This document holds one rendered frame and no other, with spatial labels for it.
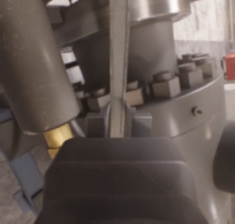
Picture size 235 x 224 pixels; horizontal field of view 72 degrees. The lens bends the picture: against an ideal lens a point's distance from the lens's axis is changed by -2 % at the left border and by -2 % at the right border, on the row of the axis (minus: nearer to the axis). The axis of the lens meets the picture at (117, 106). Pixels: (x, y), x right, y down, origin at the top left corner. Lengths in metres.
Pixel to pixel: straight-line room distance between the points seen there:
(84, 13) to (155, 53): 0.20
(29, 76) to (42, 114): 0.04
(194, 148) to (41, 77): 0.36
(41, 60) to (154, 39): 0.34
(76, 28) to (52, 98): 0.26
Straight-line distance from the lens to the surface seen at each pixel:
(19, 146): 0.76
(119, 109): 0.16
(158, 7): 0.42
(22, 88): 0.19
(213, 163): 0.52
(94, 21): 0.40
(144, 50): 0.45
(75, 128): 0.30
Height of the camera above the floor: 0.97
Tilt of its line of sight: 42 degrees down
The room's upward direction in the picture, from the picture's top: 91 degrees clockwise
